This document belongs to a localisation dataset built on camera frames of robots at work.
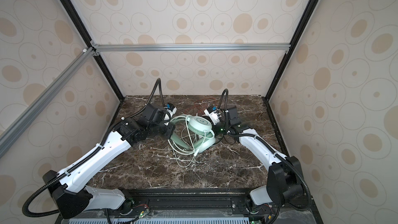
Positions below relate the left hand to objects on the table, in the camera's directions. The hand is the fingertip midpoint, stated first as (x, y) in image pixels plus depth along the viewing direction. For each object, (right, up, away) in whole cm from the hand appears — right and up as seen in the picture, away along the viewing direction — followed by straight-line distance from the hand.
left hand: (178, 126), depth 72 cm
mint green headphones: (+10, +1, -11) cm, 15 cm away
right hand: (+12, -2, +9) cm, 15 cm away
